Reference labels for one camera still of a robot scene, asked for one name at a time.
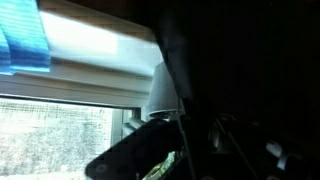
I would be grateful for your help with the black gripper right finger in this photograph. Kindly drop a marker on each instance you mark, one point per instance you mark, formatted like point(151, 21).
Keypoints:
point(293, 160)

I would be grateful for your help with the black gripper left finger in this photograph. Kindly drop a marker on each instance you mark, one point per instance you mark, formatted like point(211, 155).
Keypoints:
point(136, 150)

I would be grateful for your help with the white plant pot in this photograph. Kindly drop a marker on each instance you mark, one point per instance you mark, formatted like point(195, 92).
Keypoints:
point(161, 93)

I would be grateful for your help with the white framed kitchen window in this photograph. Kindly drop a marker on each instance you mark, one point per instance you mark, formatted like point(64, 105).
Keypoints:
point(66, 100)

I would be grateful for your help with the blue striped cloth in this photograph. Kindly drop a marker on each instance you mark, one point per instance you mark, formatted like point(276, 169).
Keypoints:
point(23, 36)

